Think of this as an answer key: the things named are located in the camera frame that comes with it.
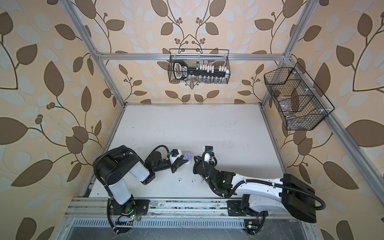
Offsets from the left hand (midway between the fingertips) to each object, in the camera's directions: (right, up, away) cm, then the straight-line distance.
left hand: (184, 157), depth 85 cm
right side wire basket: (+60, +30, -12) cm, 68 cm away
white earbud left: (-2, -13, -2) cm, 13 cm away
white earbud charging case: (+3, -4, +2) cm, 5 cm away
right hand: (+6, +1, -6) cm, 8 cm away
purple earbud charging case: (+2, +1, -1) cm, 2 cm away
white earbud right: (+5, -13, -3) cm, 14 cm away
